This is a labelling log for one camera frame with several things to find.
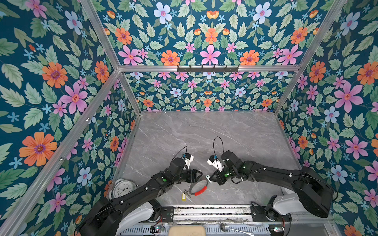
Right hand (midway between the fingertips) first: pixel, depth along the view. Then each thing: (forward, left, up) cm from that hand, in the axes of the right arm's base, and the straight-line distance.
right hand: (209, 178), depth 79 cm
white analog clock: (-4, +48, -2) cm, 49 cm away
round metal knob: (-22, -6, -5) cm, 23 cm away
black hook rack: (+58, 0, +32) cm, 66 cm away
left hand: (+2, +4, +4) cm, 6 cm away
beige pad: (-23, +11, -2) cm, 26 cm away
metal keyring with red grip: (-1, +6, +3) cm, 7 cm away
